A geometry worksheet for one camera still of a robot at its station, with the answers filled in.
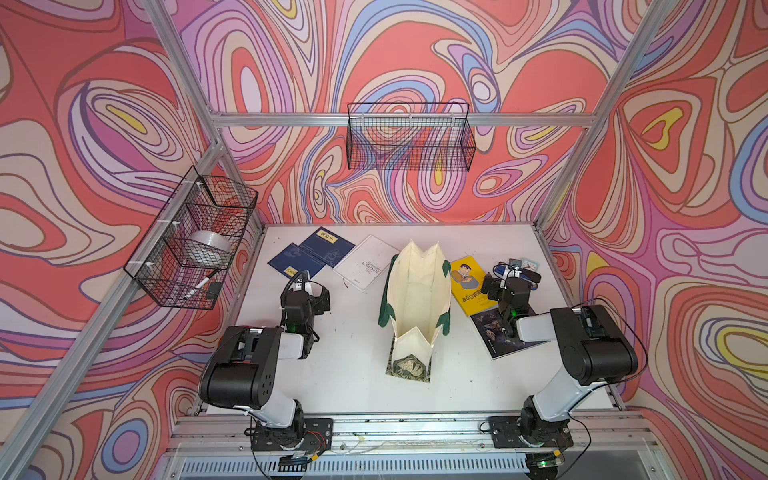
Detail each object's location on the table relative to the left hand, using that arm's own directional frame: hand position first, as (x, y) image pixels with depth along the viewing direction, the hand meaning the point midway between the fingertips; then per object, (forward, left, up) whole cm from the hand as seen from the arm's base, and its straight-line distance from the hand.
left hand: (311, 288), depth 94 cm
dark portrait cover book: (-11, -56, -4) cm, 57 cm away
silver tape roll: (-6, +19, +26) cm, 33 cm away
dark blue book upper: (+22, -1, -5) cm, 23 cm away
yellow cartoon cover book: (+6, -52, -5) cm, 53 cm away
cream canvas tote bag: (0, -34, -8) cm, 35 cm away
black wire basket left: (+12, +28, +25) cm, 40 cm away
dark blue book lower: (+16, +10, -5) cm, 20 cm away
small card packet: (+13, -74, -3) cm, 75 cm away
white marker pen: (-12, +21, +19) cm, 31 cm away
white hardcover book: (+14, -16, -5) cm, 22 cm away
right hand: (+3, -63, -1) cm, 63 cm away
